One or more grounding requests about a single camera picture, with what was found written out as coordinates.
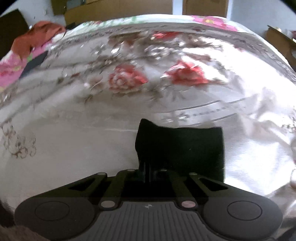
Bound black pants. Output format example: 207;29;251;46
135;119;225;182

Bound floral beige bedspread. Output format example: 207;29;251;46
0;21;296;216

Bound dark blue flat notebook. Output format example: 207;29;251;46
19;51;48;79

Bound pink cartoon bed sheet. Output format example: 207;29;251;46
0;41;51;91

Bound red orange crumpled garment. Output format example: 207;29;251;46
11;21;66;59

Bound wooden side cabinet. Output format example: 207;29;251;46
265;26;295;71

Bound brown wooden door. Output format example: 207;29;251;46
183;0;229;17

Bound brown wooden wardrobe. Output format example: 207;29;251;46
51;0;173;25

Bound dark wooden headboard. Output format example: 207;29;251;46
0;9;29;59

